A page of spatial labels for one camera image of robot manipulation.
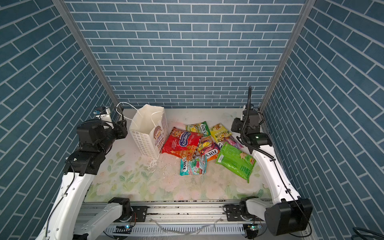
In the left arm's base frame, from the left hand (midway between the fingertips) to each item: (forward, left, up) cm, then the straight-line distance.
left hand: (122, 120), depth 67 cm
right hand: (+7, -54, -6) cm, 55 cm away
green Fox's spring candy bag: (+21, -38, -33) cm, 54 cm away
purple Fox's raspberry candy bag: (+9, -59, -32) cm, 67 cm away
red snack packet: (+6, -25, -29) cm, 39 cm away
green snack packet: (-7, -61, -30) cm, 68 cm away
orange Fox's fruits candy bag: (+4, -41, -32) cm, 52 cm away
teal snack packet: (-9, -35, -31) cm, 47 cm away
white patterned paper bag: (+14, -4, -23) cm, 27 cm away
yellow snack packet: (+15, -50, -31) cm, 61 cm away
